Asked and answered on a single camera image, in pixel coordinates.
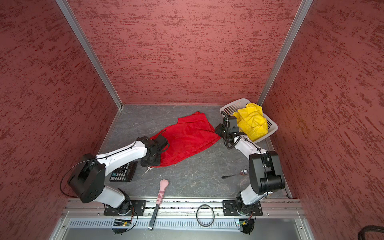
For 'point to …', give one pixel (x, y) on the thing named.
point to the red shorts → (191, 133)
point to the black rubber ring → (213, 217)
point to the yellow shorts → (251, 122)
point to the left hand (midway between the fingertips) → (151, 166)
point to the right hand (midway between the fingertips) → (215, 132)
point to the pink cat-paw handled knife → (164, 183)
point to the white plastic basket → (229, 108)
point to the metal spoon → (244, 172)
